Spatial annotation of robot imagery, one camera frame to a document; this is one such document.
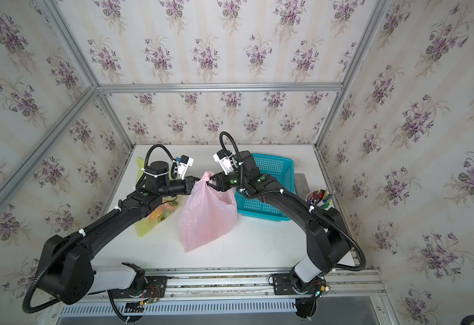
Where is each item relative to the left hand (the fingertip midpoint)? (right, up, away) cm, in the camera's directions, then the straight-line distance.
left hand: (209, 183), depth 76 cm
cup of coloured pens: (+46, -7, +8) cm, 47 cm away
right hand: (+1, +1, +1) cm, 2 cm away
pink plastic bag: (0, -12, -1) cm, 12 cm away
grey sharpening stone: (+43, -3, +23) cm, 49 cm away
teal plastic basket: (+34, +4, +28) cm, 44 cm away
